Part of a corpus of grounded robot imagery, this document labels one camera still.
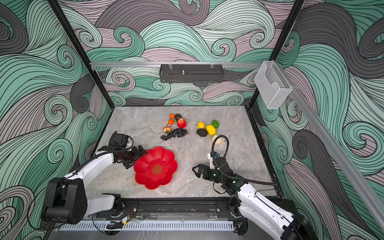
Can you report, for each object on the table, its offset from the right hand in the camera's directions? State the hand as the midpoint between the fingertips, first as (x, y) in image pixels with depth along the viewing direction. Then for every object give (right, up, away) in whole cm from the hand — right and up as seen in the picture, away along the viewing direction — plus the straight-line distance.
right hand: (198, 171), depth 80 cm
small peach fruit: (-20, +21, +20) cm, 36 cm away
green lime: (+15, +25, +26) cm, 39 cm away
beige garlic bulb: (+14, +14, +15) cm, 25 cm away
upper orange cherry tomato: (-18, +31, +31) cm, 47 cm away
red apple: (-10, +26, +24) cm, 36 cm away
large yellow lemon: (+11, +21, +23) cm, 33 cm away
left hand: (-33, +7, +7) cm, 34 cm away
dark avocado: (+4, +19, +19) cm, 28 cm away
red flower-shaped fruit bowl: (-25, -1, +8) cm, 27 cm away
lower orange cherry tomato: (-19, +27, +29) cm, 43 cm away
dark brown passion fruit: (-14, +30, +29) cm, 44 cm away
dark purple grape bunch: (-12, +19, +20) cm, 30 cm away
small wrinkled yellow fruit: (+4, +24, +24) cm, 34 cm away
